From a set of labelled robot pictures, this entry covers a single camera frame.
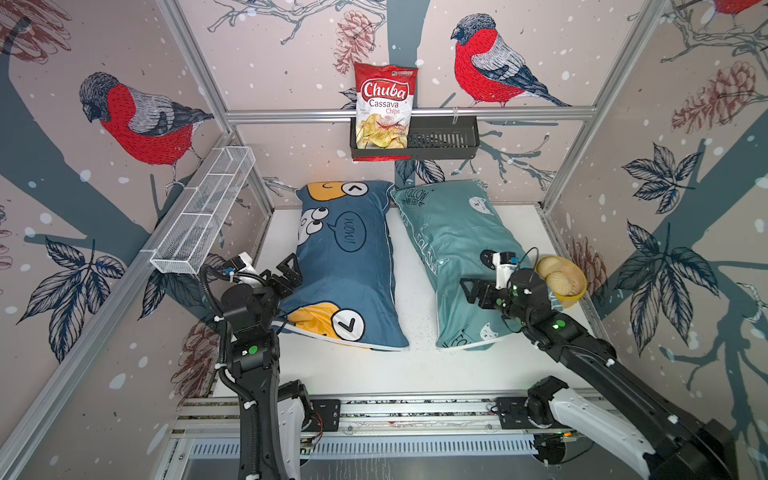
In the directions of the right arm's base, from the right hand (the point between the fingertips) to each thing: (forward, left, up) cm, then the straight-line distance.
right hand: (473, 278), depth 80 cm
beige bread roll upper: (+12, -28, -9) cm, 31 cm away
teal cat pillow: (+22, +3, -2) cm, 22 cm away
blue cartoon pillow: (-3, +35, -6) cm, 36 cm away
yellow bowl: (+11, -37, -13) cm, 41 cm away
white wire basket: (+2, +72, +14) cm, 73 cm away
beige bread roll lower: (+5, -30, -11) cm, 33 cm away
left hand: (-1, +48, +10) cm, 49 cm away
